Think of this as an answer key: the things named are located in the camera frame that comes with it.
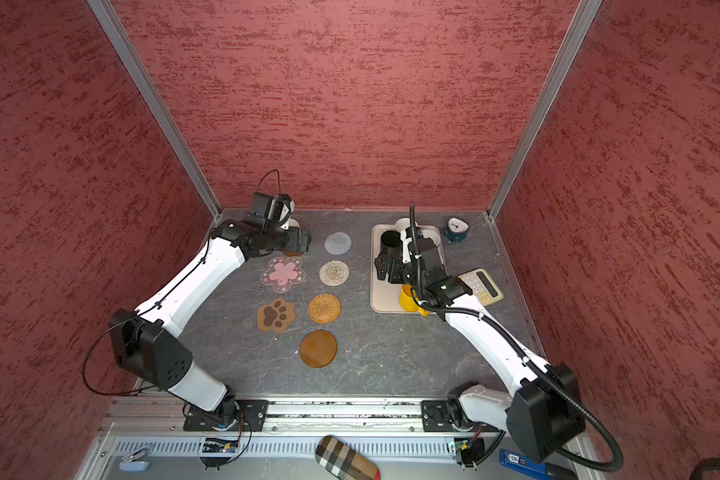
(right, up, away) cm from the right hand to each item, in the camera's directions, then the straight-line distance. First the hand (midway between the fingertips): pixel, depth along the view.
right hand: (387, 267), depth 81 cm
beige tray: (0, -11, +14) cm, 17 cm away
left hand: (-27, +7, +2) cm, 28 cm away
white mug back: (+8, +14, +26) cm, 30 cm away
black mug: (+2, +6, +17) cm, 19 cm away
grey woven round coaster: (-17, +6, +29) cm, 34 cm away
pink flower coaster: (-35, -4, +20) cm, 40 cm away
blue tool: (+30, -43, -16) cm, 55 cm away
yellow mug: (+7, -11, +4) cm, 13 cm away
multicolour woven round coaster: (-17, -4, +21) cm, 28 cm away
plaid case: (-11, -43, -16) cm, 47 cm away
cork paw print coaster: (-35, -17, +11) cm, 40 cm away
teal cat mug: (+29, +11, +29) cm, 42 cm away
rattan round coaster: (-19, -15, +11) cm, 27 cm away
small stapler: (-59, -43, -14) cm, 74 cm away
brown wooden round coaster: (-20, -25, +5) cm, 32 cm away
